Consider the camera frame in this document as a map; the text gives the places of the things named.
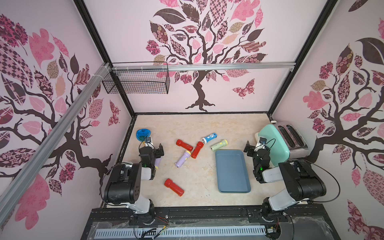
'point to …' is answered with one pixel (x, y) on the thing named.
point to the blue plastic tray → (232, 173)
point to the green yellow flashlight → (219, 145)
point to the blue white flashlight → (205, 140)
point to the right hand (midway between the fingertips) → (256, 141)
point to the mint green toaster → (284, 141)
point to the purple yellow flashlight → (186, 155)
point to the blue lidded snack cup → (142, 134)
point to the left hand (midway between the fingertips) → (154, 147)
